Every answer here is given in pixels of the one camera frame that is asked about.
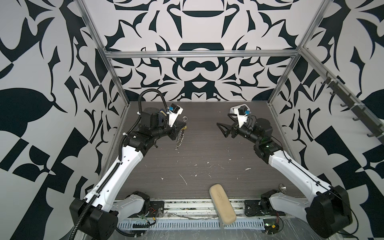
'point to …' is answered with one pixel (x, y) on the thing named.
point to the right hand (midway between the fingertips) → (224, 118)
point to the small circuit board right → (271, 226)
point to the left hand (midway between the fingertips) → (184, 120)
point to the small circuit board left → (141, 225)
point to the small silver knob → (282, 188)
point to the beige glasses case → (222, 204)
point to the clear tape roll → (185, 118)
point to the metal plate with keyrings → (181, 137)
